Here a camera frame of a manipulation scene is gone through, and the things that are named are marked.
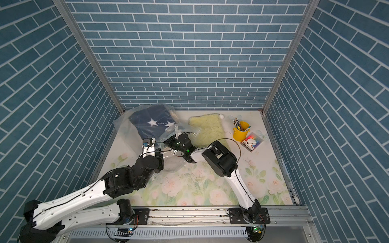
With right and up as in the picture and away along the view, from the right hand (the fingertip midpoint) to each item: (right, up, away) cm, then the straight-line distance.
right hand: (161, 137), depth 90 cm
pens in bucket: (+47, +8, +3) cm, 48 cm away
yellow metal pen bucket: (+51, +1, +10) cm, 52 cm away
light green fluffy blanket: (+29, +5, +16) cm, 33 cm away
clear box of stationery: (+58, -4, +9) cm, 59 cm away
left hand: (+8, -5, -20) cm, 22 cm away
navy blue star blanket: (-9, +10, +9) cm, 16 cm away
